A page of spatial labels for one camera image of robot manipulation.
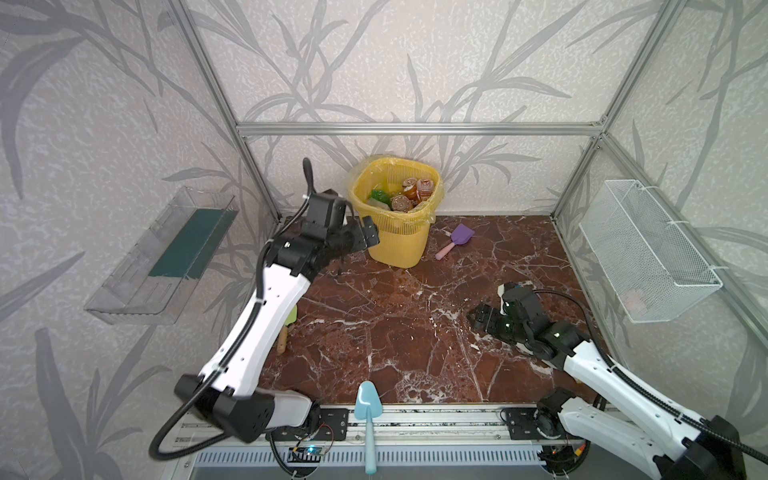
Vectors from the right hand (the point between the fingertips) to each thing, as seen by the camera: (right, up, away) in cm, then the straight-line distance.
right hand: (475, 310), depth 81 cm
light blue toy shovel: (-29, -24, -4) cm, 38 cm away
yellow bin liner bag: (-27, +42, +18) cm, 53 cm away
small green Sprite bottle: (-27, +34, +18) cm, 48 cm away
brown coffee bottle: (-20, +30, +7) cm, 37 cm away
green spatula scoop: (-55, -10, +5) cm, 56 cm away
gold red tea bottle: (-13, +35, +11) cm, 39 cm away
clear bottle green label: (-28, +31, +15) cm, 45 cm away
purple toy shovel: (+2, +21, +35) cm, 41 cm away
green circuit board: (-44, -33, -9) cm, 55 cm away
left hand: (-28, +24, -9) cm, 38 cm away
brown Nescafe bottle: (-18, +36, +16) cm, 43 cm away
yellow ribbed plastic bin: (-20, +21, +8) cm, 30 cm away
